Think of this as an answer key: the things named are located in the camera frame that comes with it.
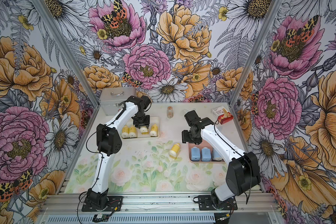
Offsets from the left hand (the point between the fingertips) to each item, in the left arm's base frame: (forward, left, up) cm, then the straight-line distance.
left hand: (143, 130), depth 94 cm
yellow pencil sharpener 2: (-1, 0, +1) cm, 2 cm away
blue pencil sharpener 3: (-19, -45, -1) cm, 49 cm away
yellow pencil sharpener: (0, +8, -2) cm, 8 cm away
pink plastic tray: (-25, -31, +25) cm, 47 cm away
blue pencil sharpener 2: (-17, -39, -2) cm, 42 cm away
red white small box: (+16, -58, -5) cm, 61 cm away
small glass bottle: (+20, -18, -5) cm, 27 cm away
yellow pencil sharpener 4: (-14, -20, -2) cm, 25 cm away
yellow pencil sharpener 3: (0, -6, -3) cm, 7 cm away
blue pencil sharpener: (-16, -33, -2) cm, 37 cm away
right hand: (-13, -28, +4) cm, 31 cm away
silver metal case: (+28, +27, +4) cm, 39 cm away
